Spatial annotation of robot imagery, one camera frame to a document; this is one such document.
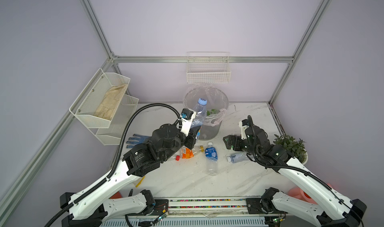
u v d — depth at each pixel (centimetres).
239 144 64
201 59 91
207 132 93
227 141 67
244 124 65
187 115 46
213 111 95
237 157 89
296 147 75
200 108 53
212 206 75
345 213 38
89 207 37
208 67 95
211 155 88
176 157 88
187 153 90
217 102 97
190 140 50
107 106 77
